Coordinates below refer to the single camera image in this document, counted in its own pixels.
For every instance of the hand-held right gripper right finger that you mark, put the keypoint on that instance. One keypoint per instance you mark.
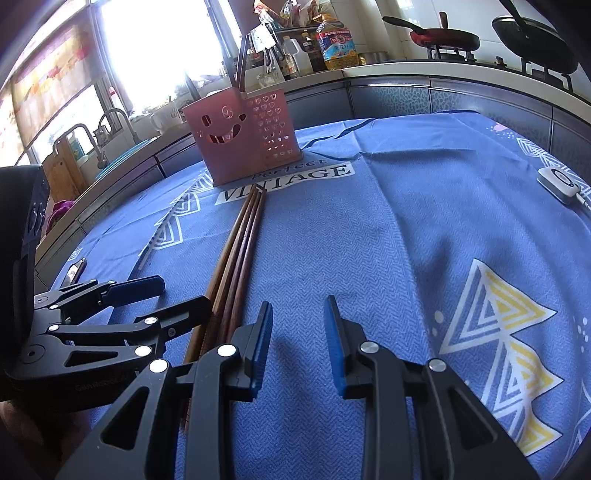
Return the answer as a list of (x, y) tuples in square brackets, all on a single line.
[(334, 350)]

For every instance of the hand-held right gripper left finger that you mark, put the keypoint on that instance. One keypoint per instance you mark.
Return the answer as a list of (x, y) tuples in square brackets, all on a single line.
[(261, 350)]

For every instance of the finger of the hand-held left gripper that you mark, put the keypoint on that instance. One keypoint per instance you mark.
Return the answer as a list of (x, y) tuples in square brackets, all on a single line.
[(138, 288), (184, 311)]

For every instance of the brown wooden chopstick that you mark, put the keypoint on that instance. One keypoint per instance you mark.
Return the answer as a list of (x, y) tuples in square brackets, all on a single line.
[(244, 277), (218, 277), (226, 277), (235, 277)]

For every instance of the pink perforated utensil holder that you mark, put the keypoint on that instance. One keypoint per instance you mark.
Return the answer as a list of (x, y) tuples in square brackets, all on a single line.
[(221, 152)]

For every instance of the bundle of wooden chopsticks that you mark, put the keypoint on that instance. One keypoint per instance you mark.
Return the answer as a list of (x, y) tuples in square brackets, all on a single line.
[(241, 69)]

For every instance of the person's left hand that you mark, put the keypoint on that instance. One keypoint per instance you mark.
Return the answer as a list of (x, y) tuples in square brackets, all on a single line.
[(41, 434)]

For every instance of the black smartphone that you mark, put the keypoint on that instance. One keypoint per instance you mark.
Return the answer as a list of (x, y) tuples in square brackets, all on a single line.
[(76, 271)]

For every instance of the magenta cloth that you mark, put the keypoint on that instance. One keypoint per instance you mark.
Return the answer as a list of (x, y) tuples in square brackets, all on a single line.
[(60, 212)]

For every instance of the wooden cutting board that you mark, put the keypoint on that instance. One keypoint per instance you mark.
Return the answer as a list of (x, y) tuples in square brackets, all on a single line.
[(62, 177)]

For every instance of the blue labelled bottle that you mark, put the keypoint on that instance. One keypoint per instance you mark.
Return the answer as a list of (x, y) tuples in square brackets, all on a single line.
[(76, 145)]

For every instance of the blue plastic basin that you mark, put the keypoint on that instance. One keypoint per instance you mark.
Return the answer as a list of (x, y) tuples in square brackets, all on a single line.
[(124, 159)]

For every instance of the blue printed tablecloth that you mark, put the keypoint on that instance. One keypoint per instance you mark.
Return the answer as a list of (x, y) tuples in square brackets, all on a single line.
[(392, 230)]

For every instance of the tall steel faucet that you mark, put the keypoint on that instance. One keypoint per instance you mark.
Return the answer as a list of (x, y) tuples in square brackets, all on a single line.
[(94, 145), (131, 129)]

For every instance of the white mug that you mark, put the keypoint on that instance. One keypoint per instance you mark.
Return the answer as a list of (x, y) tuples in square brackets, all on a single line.
[(164, 121)]

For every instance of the printed window blind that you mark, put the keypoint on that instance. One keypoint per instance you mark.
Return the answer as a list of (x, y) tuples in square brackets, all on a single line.
[(51, 78)]

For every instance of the grey kitchen counter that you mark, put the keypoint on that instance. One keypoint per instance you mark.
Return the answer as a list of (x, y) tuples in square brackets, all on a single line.
[(392, 92)]

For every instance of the white plastic jug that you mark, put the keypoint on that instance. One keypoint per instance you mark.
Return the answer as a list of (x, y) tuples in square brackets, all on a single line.
[(298, 60)]

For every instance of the hanging kitchen tool rack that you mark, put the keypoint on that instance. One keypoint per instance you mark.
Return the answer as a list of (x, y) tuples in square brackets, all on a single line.
[(265, 41)]

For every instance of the white square device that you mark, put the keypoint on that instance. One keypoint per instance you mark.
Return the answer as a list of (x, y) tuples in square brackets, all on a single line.
[(556, 182)]

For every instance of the dark sauce bottle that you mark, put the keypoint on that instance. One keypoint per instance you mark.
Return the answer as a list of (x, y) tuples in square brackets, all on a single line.
[(314, 55)]

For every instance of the small steel cup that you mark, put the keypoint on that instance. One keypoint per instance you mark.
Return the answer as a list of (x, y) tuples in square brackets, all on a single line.
[(373, 57)]

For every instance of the yellow cooking oil bottle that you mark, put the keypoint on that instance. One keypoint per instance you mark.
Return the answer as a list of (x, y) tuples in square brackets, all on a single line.
[(337, 46)]

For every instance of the snack packets on shelf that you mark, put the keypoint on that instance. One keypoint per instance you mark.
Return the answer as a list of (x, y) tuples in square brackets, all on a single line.
[(295, 11)]

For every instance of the black gas stove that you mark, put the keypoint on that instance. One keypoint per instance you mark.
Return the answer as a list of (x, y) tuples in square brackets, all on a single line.
[(485, 61)]

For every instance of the red frying pan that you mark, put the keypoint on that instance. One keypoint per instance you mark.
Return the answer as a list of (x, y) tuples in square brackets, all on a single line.
[(443, 38)]

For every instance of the black wok with lid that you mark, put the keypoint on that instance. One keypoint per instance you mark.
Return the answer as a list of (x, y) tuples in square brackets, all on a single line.
[(531, 32)]

